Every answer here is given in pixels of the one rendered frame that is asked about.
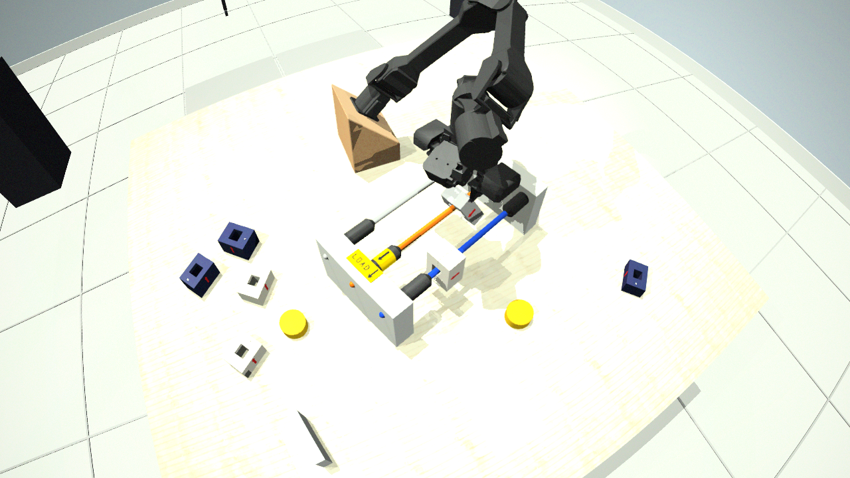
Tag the yellow cylinder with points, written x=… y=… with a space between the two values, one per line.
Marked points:
x=518 y=314
x=293 y=324

